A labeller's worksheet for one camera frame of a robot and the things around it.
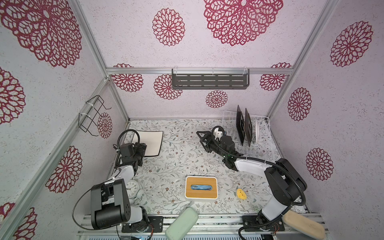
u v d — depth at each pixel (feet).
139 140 2.60
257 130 3.18
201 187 2.74
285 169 1.60
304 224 2.33
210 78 3.13
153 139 3.72
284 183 1.52
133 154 2.39
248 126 3.02
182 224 2.39
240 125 3.02
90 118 2.48
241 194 2.67
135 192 2.62
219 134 2.66
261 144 3.48
